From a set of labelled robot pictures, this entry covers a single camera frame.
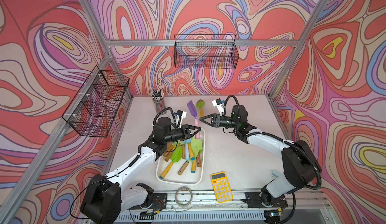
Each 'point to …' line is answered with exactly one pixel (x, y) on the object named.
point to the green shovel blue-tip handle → (196, 146)
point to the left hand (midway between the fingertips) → (201, 132)
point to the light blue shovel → (186, 142)
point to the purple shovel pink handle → (191, 107)
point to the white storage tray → (186, 177)
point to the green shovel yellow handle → (200, 104)
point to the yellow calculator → (221, 187)
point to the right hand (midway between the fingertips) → (201, 123)
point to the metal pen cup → (157, 96)
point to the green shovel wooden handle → (174, 145)
